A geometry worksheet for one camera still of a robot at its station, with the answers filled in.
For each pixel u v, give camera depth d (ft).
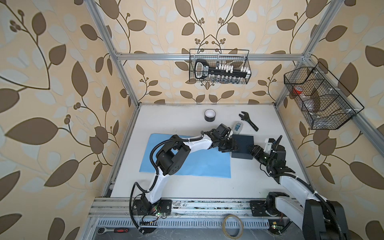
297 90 2.72
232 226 2.29
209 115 3.68
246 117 3.67
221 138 2.54
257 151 2.53
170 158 1.75
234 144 2.66
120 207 2.51
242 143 2.86
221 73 2.76
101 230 2.23
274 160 2.19
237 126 3.34
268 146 2.58
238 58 2.99
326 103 2.37
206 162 2.93
